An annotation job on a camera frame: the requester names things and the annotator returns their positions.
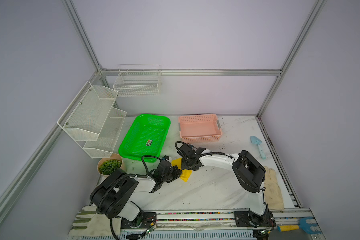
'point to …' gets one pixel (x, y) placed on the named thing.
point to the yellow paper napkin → (186, 174)
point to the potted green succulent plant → (106, 166)
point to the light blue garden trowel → (255, 140)
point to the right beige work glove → (273, 194)
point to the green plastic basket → (145, 137)
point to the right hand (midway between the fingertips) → (183, 166)
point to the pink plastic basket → (199, 128)
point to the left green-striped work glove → (88, 222)
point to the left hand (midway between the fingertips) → (182, 172)
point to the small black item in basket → (149, 142)
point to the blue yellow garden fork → (302, 225)
